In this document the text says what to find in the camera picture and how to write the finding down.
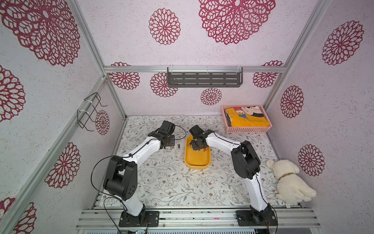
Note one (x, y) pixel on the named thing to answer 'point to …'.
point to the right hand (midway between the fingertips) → (195, 143)
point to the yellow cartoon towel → (246, 116)
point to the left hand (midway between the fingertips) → (168, 140)
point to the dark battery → (178, 145)
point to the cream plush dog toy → (290, 189)
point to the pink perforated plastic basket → (244, 129)
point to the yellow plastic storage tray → (196, 159)
